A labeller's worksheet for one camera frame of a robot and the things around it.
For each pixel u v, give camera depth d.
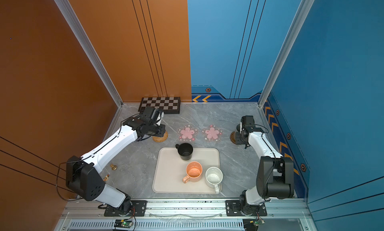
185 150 0.87
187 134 1.02
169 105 1.15
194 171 0.85
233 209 0.72
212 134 1.02
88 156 0.45
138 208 0.73
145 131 0.59
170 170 0.89
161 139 0.99
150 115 0.64
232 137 0.99
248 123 0.71
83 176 0.42
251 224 0.70
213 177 0.82
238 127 0.88
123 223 0.71
